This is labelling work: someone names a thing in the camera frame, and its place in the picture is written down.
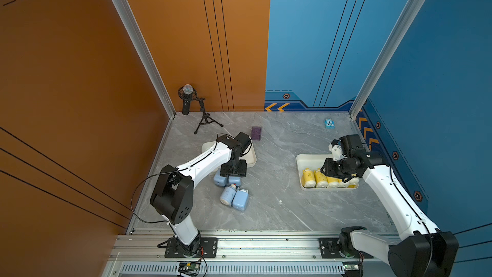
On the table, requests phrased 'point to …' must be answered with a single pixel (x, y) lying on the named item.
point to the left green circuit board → (189, 265)
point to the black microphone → (187, 92)
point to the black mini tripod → (206, 118)
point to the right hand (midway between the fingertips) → (324, 169)
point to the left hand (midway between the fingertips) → (238, 172)
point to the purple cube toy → (256, 133)
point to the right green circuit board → (351, 267)
